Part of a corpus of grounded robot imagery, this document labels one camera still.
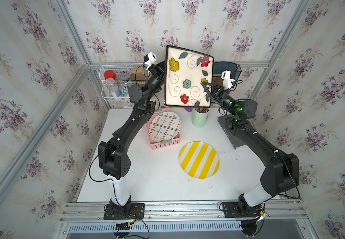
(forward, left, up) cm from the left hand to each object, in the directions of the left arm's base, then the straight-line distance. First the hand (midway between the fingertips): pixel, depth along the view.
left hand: (182, 63), depth 52 cm
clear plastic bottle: (+22, +39, -28) cm, 53 cm away
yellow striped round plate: (-9, -14, -58) cm, 60 cm away
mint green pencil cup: (+19, -17, -52) cm, 58 cm away
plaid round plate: (+15, +8, -56) cm, 58 cm away
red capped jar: (+34, +42, -26) cm, 60 cm away
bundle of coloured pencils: (+23, -18, -48) cm, 56 cm away
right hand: (-2, -9, -9) cm, 13 cm away
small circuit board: (-42, +27, -62) cm, 80 cm away
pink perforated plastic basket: (-1, +12, -55) cm, 56 cm away
